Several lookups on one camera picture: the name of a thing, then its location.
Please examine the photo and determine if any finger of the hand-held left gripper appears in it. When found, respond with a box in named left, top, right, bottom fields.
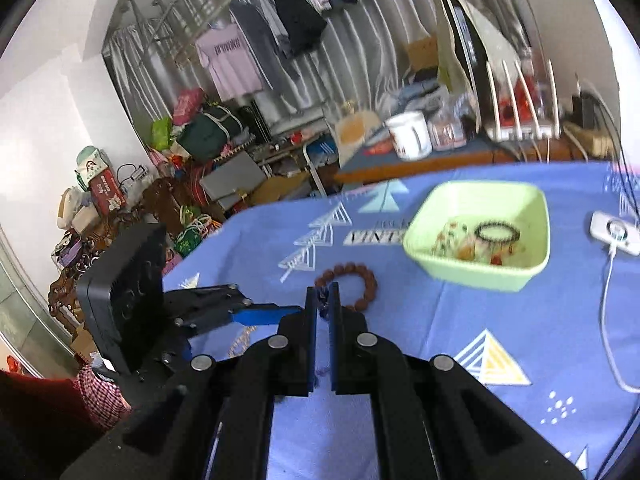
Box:
left=162, top=283, right=306, bottom=333

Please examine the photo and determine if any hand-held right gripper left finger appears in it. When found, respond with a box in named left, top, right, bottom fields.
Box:
left=60, top=286, right=320, bottom=480

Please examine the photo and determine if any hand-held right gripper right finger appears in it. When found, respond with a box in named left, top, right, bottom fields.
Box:
left=327, top=281, right=586, bottom=480

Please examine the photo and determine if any brown wooden bead bracelet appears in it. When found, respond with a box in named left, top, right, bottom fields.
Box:
left=314, top=264, right=379, bottom=312

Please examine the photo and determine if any pile of mixed bracelets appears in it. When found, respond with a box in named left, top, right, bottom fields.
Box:
left=432, top=217, right=531, bottom=266

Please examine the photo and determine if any light green plastic bowl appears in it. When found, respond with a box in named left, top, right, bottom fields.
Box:
left=402, top=181, right=551, bottom=293

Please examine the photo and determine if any small black bead bracelet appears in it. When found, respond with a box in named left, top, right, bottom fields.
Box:
left=473, top=221, right=522, bottom=244

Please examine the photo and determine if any person's left forearm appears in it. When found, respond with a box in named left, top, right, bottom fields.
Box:
left=0, top=364, right=133, bottom=480

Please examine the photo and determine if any green gift bag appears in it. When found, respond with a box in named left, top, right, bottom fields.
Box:
left=172, top=215, right=226, bottom=258

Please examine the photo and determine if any blue printed tablecloth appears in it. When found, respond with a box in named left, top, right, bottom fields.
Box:
left=162, top=160, right=640, bottom=480

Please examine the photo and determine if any carved wooden chair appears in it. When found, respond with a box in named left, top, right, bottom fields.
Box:
left=47, top=180, right=176, bottom=331

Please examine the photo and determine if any red printed box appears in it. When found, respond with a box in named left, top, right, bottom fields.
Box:
left=90, top=172, right=126, bottom=216

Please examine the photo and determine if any teal white bag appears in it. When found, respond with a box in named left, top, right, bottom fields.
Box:
left=75, top=146, right=108, bottom=186

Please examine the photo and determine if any grey folded board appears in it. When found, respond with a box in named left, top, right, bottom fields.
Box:
left=199, top=151, right=268, bottom=208

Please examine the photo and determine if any light green bag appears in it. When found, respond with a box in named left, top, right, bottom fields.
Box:
left=151, top=116, right=173, bottom=151

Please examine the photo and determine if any dark green duffel bag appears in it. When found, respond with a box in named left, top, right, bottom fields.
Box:
left=177, top=105, right=246, bottom=161

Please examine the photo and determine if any black suitcase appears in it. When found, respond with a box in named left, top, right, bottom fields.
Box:
left=237, top=102, right=273, bottom=143

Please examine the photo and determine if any beige orange sack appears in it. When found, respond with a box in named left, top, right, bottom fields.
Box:
left=334, top=102, right=386, bottom=166

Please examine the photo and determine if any pink red bag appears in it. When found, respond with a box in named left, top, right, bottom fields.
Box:
left=172, top=87, right=206, bottom=126

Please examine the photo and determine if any wooden desk with blue top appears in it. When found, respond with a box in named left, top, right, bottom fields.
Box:
left=334, top=130, right=621, bottom=186

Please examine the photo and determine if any white enamel mug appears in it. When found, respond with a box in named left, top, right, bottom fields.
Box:
left=385, top=111, right=433, bottom=161

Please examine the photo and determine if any clear plastic bag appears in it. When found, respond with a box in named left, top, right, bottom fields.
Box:
left=427, top=92, right=478, bottom=151

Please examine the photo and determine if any pink t-shirt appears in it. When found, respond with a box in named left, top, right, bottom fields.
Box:
left=195, top=22, right=265, bottom=102

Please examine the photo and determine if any white dish rack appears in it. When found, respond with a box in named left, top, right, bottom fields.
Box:
left=484, top=57, right=563, bottom=143

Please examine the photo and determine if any grey hanging garment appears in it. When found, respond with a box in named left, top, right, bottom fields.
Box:
left=227, top=0, right=301, bottom=86

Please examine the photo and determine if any metal clothes rack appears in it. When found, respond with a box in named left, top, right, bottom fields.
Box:
left=107, top=0, right=281, bottom=68

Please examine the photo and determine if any white charger puck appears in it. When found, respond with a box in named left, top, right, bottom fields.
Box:
left=589, top=211, right=640, bottom=256

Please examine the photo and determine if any black hanging jacket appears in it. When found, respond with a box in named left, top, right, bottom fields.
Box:
left=264, top=0, right=328, bottom=58

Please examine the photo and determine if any cardboard box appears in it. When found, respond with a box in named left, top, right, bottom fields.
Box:
left=404, top=35, right=441, bottom=72

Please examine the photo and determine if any black power adapter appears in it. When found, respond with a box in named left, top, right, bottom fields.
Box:
left=570, top=91, right=601, bottom=131

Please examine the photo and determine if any white cable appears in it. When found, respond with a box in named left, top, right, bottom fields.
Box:
left=600, top=247, right=640, bottom=393

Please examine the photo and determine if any black cable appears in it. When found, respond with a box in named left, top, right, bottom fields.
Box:
left=575, top=75, right=640, bottom=221

